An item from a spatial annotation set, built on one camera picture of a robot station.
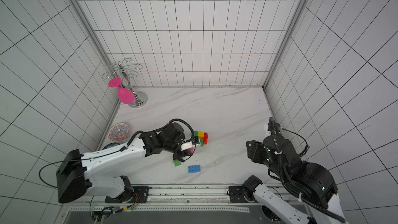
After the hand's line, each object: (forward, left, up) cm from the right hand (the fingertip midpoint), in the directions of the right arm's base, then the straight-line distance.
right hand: (248, 142), depth 61 cm
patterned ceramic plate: (+15, +73, -26) cm, 79 cm away
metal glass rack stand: (+42, +68, 0) cm, 79 cm away
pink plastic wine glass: (+31, +69, -11) cm, 76 cm away
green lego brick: (+16, +24, -26) cm, 39 cm away
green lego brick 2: (-3, +32, -24) cm, 40 cm away
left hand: (+1, +27, -18) cm, 32 cm away
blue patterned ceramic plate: (+4, +71, -23) cm, 75 cm away
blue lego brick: (-4, +23, -26) cm, 35 cm away
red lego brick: (+13, +18, -26) cm, 35 cm away
